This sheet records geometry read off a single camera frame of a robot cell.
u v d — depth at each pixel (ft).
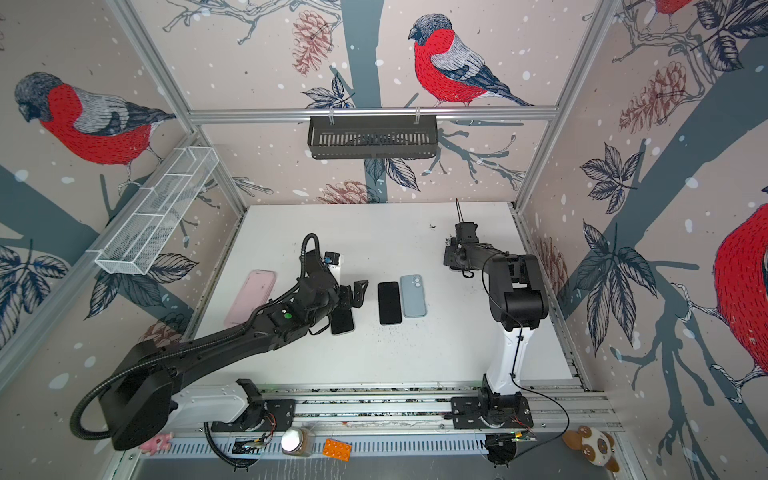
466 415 2.40
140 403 1.31
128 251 2.29
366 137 3.50
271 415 2.39
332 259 2.33
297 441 2.01
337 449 2.24
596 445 2.20
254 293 3.20
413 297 3.14
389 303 3.07
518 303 1.75
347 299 2.39
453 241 3.62
